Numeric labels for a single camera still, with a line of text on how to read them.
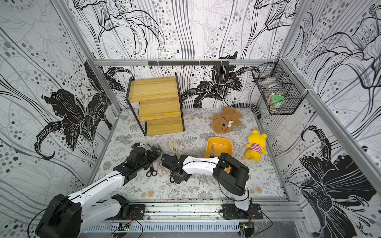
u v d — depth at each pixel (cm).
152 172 86
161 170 88
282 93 80
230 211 71
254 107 119
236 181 46
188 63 91
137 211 73
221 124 98
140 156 65
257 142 93
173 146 98
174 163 67
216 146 98
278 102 71
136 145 79
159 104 101
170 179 84
